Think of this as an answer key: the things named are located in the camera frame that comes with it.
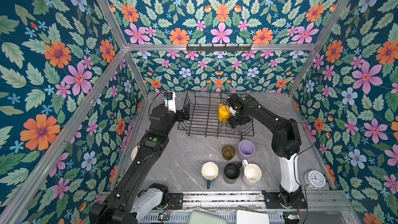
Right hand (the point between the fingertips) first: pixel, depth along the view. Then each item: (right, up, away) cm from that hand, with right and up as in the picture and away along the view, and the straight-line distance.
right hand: (237, 123), depth 94 cm
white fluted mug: (+5, -23, -17) cm, 29 cm away
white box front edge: (0, -38, -27) cm, 47 cm away
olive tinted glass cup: (-6, -16, -7) cm, 19 cm away
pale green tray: (-22, -38, -27) cm, 52 cm away
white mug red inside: (-4, +7, -6) cm, 10 cm away
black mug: (-5, -25, -12) cm, 28 cm away
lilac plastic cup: (+3, -13, -9) cm, 16 cm away
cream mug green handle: (-17, -23, -15) cm, 32 cm away
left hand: (-30, +14, -23) cm, 40 cm away
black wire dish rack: (-18, +3, +10) cm, 21 cm away
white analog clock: (+36, -26, -17) cm, 48 cm away
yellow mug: (-8, +6, 0) cm, 10 cm away
